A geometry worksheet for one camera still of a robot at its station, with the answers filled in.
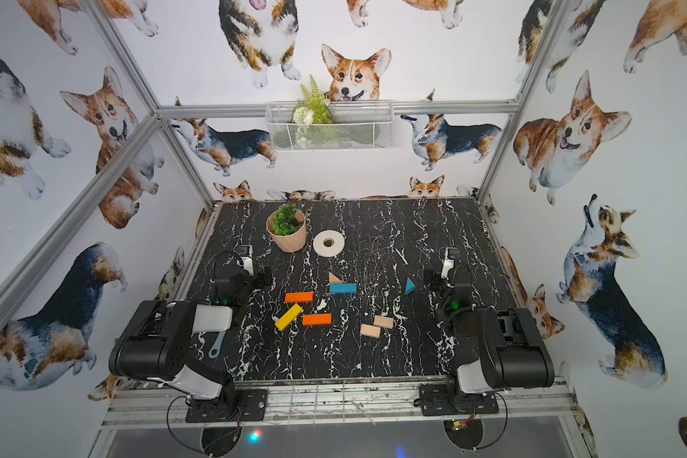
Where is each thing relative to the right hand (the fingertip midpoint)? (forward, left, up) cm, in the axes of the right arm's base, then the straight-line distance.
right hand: (442, 260), depth 92 cm
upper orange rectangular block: (-9, +47, -8) cm, 48 cm away
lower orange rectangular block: (-16, +40, -7) cm, 43 cm away
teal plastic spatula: (-25, +69, -7) cm, 74 cm away
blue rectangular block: (-5, +32, -8) cm, 34 cm away
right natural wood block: (-17, +19, -9) cm, 27 cm away
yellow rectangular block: (-14, +47, -8) cm, 50 cm away
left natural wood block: (-20, +23, -8) cm, 32 cm away
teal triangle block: (-5, +10, -8) cm, 14 cm away
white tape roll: (+13, +39, -8) cm, 41 cm away
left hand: (+2, +60, +1) cm, 60 cm away
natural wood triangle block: (-3, +36, -7) cm, 36 cm away
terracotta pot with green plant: (+10, +51, +6) cm, 52 cm away
